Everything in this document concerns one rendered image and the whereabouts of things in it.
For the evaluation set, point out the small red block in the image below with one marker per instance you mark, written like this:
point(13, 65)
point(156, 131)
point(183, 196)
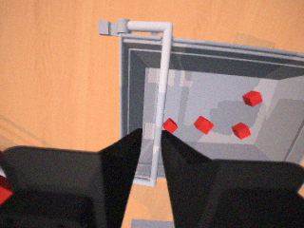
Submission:
point(252, 98)
point(241, 130)
point(203, 125)
point(170, 125)

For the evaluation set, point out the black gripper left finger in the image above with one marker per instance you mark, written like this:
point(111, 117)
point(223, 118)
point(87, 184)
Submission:
point(106, 175)

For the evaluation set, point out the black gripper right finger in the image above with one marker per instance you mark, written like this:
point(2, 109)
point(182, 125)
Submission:
point(196, 182)

